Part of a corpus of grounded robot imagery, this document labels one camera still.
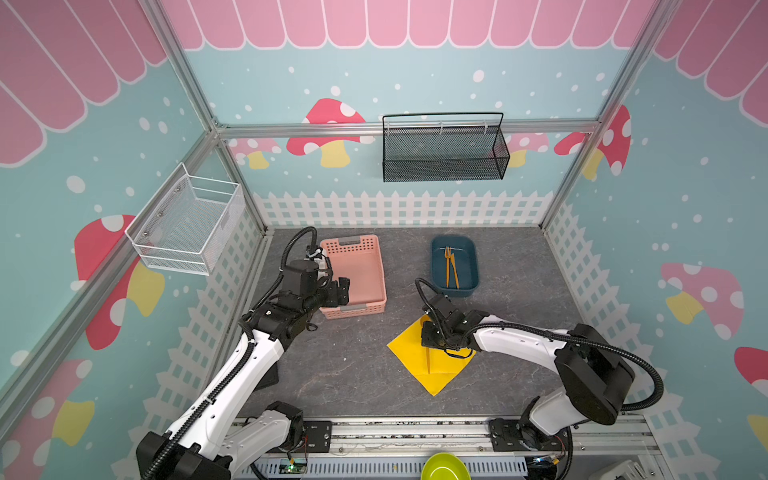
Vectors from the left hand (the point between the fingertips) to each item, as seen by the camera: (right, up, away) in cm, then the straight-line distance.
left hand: (333, 286), depth 78 cm
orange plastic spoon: (+26, -20, +7) cm, 34 cm away
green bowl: (+28, -42, -8) cm, 51 cm away
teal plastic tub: (+33, +2, +28) cm, 43 cm away
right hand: (+24, -16, +9) cm, 30 cm away
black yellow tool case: (-19, -26, +5) cm, 32 cm away
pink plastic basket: (+3, +7, +31) cm, 32 cm away
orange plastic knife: (+38, +3, +28) cm, 47 cm away
